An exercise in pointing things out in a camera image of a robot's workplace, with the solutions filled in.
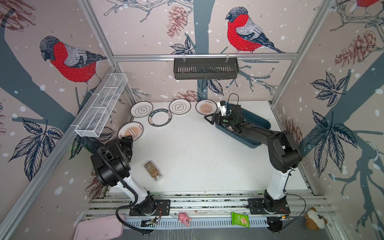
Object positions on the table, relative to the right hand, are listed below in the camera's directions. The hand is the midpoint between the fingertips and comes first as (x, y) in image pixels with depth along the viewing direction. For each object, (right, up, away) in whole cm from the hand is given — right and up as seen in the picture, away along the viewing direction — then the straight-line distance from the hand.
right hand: (208, 119), depth 91 cm
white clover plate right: (-21, +9, +27) cm, 36 cm away
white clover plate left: (-52, +7, +27) cm, 59 cm away
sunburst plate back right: (+1, +9, +27) cm, 29 cm away
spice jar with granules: (-31, -29, -10) cm, 44 cm away
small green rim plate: (-36, 0, +20) cm, 41 cm away
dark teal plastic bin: (+32, +1, +15) cm, 35 cm away
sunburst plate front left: (-53, -8, +15) cm, 56 cm away
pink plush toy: (-14, -46, -23) cm, 53 cm away
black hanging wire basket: (-1, +36, +12) cm, 38 cm away
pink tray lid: (-51, -49, -25) cm, 75 cm away
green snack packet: (+13, -48, -22) cm, 54 cm away
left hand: (-51, -12, +3) cm, 52 cm away
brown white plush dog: (+47, -47, -23) cm, 71 cm away
